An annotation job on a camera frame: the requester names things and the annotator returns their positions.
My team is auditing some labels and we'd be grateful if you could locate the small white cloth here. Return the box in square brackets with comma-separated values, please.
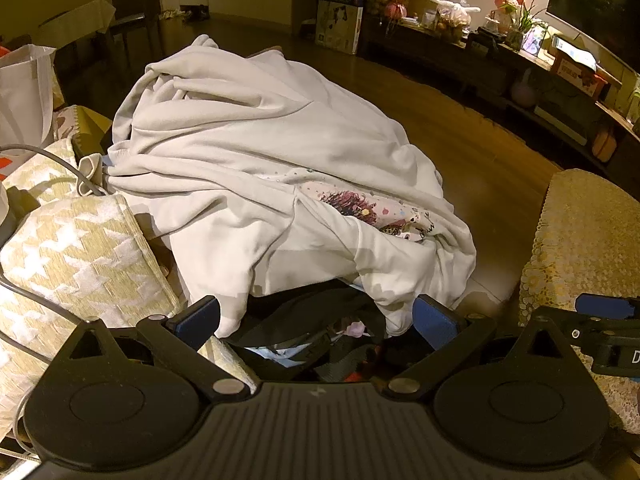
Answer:
[77, 154, 109, 196]

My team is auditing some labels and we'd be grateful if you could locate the small potted plant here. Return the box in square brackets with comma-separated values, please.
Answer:
[505, 0, 548, 52]

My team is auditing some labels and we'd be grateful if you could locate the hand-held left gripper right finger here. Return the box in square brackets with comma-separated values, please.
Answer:
[387, 294, 571, 401]

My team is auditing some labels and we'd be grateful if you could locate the gold lace tablecloth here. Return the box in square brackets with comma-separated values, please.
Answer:
[519, 167, 640, 433]

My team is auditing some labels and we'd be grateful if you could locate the pile of dark clothes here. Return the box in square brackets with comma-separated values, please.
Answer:
[222, 280, 418, 383]

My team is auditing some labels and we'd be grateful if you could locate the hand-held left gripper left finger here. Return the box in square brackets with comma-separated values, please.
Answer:
[64, 296, 253, 404]

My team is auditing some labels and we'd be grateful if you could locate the printed cardboard box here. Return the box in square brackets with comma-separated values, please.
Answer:
[315, 0, 363, 56]

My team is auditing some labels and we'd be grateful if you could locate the light grey garment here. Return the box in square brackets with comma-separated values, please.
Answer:
[106, 34, 443, 211]

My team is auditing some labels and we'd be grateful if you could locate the white shopping bag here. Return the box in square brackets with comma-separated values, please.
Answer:
[0, 44, 57, 148]

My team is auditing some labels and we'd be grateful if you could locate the dark TV cabinet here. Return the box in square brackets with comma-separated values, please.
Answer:
[360, 10, 640, 173]

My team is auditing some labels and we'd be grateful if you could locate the grey cable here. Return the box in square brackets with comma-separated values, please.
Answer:
[0, 145, 108, 196]

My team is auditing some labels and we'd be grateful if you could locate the table with yellow cloth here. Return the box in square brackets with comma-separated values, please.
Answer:
[37, 0, 117, 53]

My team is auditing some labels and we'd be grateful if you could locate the small houndstooth sofa cushion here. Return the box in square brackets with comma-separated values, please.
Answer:
[0, 137, 108, 206]

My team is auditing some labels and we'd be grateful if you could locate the pink plush doll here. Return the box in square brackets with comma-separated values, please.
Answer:
[484, 0, 526, 36]

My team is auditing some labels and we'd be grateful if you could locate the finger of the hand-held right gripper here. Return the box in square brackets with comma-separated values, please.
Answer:
[567, 294, 640, 342]

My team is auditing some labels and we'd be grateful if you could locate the dark wooden chair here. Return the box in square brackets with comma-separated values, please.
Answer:
[106, 0, 166, 61]

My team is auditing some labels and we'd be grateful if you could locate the orange box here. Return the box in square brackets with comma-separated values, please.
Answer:
[549, 35, 612, 98]

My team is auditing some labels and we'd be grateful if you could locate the pink vase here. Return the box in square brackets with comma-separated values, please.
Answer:
[510, 71, 540, 108]

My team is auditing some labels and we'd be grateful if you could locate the large houndstooth sofa cushion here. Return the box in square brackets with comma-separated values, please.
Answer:
[0, 194, 261, 443]

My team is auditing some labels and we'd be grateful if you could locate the white book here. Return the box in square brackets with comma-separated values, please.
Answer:
[532, 104, 590, 147]

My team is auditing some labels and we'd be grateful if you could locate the orange pumpkin ornament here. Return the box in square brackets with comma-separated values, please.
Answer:
[591, 127, 619, 163]

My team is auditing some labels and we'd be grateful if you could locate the white plastic bag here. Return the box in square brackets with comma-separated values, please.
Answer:
[429, 0, 482, 43]

